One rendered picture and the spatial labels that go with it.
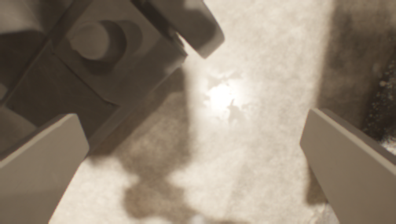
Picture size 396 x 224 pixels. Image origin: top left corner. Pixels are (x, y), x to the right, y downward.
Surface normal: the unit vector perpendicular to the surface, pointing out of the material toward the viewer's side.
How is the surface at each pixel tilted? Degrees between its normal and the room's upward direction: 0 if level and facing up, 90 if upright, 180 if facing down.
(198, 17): 30
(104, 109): 0
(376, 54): 0
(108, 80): 0
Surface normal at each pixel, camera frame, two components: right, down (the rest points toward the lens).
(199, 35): 0.44, 0.72
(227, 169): 0.01, 0.31
